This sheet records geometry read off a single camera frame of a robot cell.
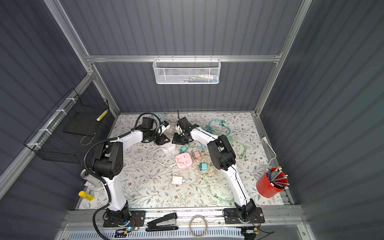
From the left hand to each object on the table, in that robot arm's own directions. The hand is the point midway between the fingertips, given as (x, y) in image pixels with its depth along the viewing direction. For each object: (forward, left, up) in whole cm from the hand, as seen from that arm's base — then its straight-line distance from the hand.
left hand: (166, 138), depth 100 cm
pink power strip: (-16, -12, -2) cm, 20 cm away
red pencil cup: (-35, -58, +6) cm, 68 cm away
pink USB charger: (-13, -20, -2) cm, 24 cm away
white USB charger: (-28, -7, -4) cm, 29 cm away
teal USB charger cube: (-21, -23, -2) cm, 31 cm away
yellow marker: (-35, +39, +1) cm, 52 cm away
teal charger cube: (-9, -11, -2) cm, 14 cm away
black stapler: (-48, -3, -4) cm, 48 cm away
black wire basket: (-12, +45, +23) cm, 52 cm away
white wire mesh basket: (+56, -16, +18) cm, 61 cm away
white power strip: (-7, -1, -1) cm, 7 cm away
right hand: (-3, -5, -3) cm, 7 cm away
